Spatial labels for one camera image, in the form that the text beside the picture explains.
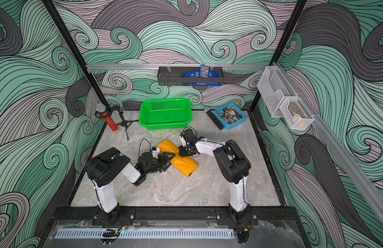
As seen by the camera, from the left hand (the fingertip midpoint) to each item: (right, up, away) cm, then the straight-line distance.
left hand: (175, 156), depth 89 cm
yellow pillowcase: (+6, -5, -2) cm, 8 cm away
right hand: (+4, 0, +8) cm, 9 cm away
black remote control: (+29, +21, +22) cm, 42 cm away
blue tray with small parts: (+41, +25, +28) cm, 55 cm away
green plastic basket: (-10, +27, +29) cm, 41 cm away
